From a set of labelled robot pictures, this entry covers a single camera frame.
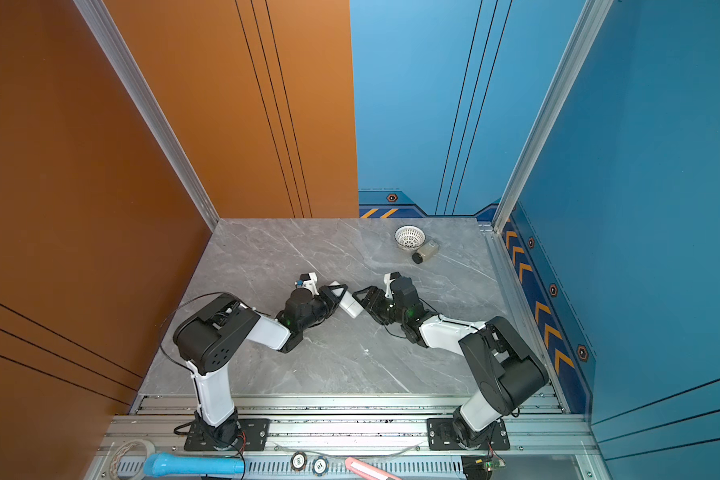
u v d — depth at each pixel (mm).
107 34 722
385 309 773
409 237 1122
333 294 850
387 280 852
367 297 799
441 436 725
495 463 691
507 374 451
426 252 1077
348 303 892
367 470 692
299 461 698
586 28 714
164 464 671
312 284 881
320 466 696
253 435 739
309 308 754
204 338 522
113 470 690
